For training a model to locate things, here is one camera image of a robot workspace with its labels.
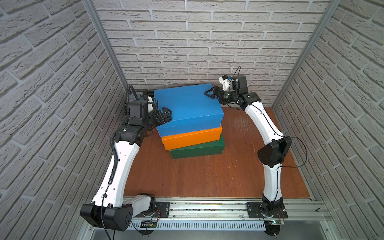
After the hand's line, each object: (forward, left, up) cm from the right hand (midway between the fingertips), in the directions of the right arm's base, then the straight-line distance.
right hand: (210, 94), depth 81 cm
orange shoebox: (-22, +11, -9) cm, 27 cm away
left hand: (-13, +22, +2) cm, 26 cm away
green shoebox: (-21, 0, -23) cm, 31 cm away
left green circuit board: (-55, +35, -34) cm, 73 cm away
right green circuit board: (-58, -26, -34) cm, 72 cm away
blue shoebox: (-13, +11, +2) cm, 17 cm away
